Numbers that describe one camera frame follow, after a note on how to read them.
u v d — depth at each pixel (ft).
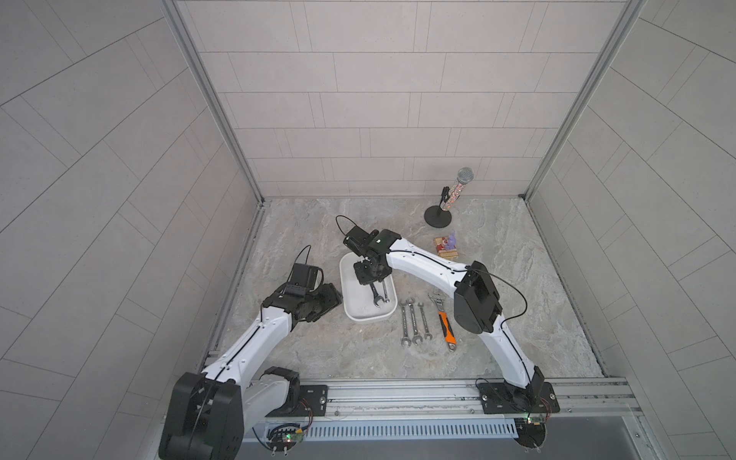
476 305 1.80
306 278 2.13
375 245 2.10
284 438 2.14
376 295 2.77
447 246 3.23
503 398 2.16
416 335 2.70
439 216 3.59
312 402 2.29
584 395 2.38
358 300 2.84
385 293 2.96
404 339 2.65
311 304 2.23
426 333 2.71
